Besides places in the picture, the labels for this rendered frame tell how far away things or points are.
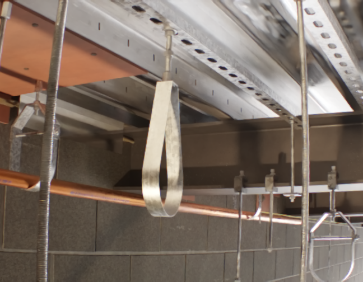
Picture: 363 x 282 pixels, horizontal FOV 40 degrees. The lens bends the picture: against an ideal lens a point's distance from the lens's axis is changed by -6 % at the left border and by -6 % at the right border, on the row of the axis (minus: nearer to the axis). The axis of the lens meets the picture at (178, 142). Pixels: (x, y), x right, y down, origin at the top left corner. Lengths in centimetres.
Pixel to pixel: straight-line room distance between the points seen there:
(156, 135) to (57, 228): 81
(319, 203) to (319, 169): 188
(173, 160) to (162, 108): 10
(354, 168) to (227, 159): 41
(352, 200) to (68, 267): 222
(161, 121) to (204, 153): 92
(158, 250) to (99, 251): 37
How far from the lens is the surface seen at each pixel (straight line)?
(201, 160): 169
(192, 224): 224
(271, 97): 124
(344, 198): 339
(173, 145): 84
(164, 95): 80
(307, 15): 80
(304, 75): 68
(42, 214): 43
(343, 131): 156
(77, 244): 160
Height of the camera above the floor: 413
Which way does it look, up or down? 10 degrees up
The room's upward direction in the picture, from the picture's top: 2 degrees clockwise
